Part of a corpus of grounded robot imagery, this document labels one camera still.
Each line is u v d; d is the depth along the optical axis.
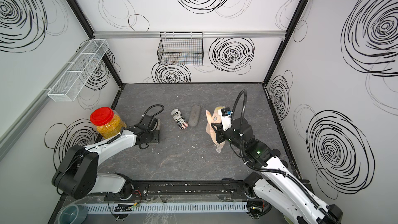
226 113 0.60
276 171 0.45
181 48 1.24
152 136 0.80
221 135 0.62
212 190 0.75
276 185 0.47
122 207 0.72
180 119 0.96
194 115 0.99
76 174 0.42
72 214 0.67
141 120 0.72
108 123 0.79
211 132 0.69
